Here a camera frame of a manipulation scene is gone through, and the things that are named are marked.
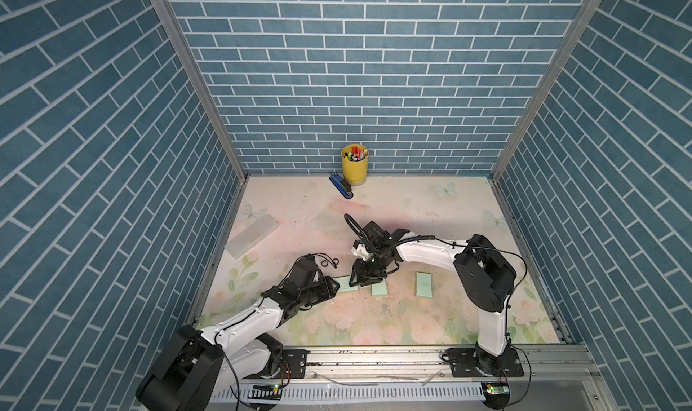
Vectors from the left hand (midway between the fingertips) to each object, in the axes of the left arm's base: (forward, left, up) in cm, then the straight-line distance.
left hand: (342, 289), depth 85 cm
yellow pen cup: (+50, -4, +4) cm, 50 cm away
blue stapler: (+44, +2, +2) cm, 44 cm away
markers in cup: (+54, -4, +10) cm, 55 cm away
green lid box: (+1, -1, 0) cm, 1 cm away
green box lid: (+2, -27, 0) cm, 27 cm away
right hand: (+1, -4, +1) cm, 4 cm away
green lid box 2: (0, -12, +1) cm, 12 cm away
